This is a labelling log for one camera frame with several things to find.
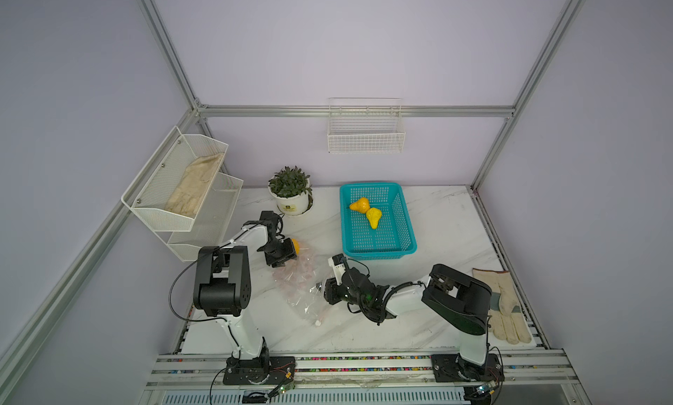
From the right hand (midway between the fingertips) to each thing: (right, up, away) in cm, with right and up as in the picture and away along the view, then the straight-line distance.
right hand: (322, 285), depth 88 cm
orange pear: (+15, +28, +19) cm, 37 cm away
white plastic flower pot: (-13, +28, +16) cm, 35 cm away
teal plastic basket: (+28, +16, +16) cm, 36 cm away
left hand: (-12, +7, +6) cm, 15 cm away
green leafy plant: (-12, +36, +8) cm, 39 cm away
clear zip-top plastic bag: (-7, +1, +2) cm, 8 cm away
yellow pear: (+19, +24, +16) cm, 35 cm away
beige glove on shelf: (-40, +36, -6) cm, 54 cm away
